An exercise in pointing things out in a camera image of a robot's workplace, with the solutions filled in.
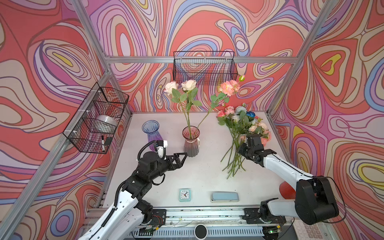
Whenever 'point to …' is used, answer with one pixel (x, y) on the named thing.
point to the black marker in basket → (103, 143)
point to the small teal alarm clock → (185, 195)
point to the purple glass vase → (151, 127)
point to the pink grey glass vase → (192, 142)
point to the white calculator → (321, 230)
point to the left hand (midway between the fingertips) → (183, 155)
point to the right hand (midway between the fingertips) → (240, 151)
